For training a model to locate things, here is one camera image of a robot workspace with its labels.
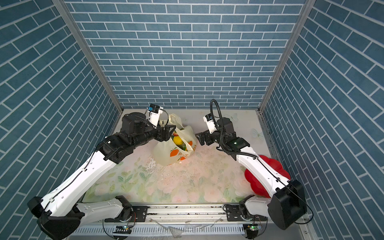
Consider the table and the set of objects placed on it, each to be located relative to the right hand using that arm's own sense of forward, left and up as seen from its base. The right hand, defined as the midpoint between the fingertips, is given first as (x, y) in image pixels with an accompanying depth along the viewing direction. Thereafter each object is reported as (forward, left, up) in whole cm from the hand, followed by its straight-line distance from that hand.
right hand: (201, 129), depth 79 cm
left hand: (-7, +13, +11) cm, 19 cm away
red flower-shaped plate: (-19, -32, -25) cm, 45 cm away
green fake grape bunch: (-7, +10, -7) cm, 14 cm away
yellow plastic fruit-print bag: (-14, +15, -2) cm, 21 cm away
